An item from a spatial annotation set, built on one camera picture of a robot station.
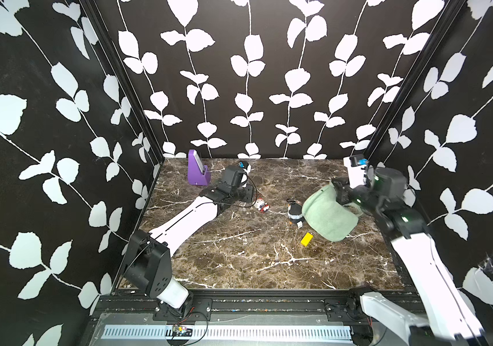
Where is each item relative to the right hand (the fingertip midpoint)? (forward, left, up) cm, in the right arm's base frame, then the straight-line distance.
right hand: (332, 175), depth 70 cm
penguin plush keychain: (+1, +9, -25) cm, 27 cm away
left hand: (+6, +27, -13) cm, 30 cm away
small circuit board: (-40, +51, -34) cm, 73 cm away
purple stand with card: (+23, +54, -25) cm, 64 cm away
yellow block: (-7, +3, -33) cm, 34 cm away
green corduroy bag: (-8, -3, -16) cm, 18 cm away
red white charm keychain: (+8, +23, -30) cm, 39 cm away
